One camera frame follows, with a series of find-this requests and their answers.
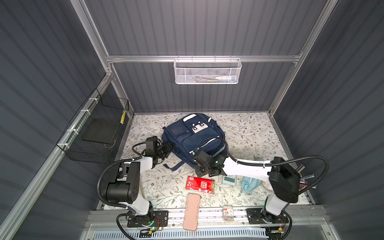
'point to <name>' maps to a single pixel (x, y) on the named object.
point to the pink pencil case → (191, 213)
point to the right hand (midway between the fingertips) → (197, 169)
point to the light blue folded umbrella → (250, 184)
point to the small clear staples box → (228, 213)
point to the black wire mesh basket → (93, 138)
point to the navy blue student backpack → (184, 136)
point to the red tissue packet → (204, 185)
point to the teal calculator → (229, 179)
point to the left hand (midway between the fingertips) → (174, 145)
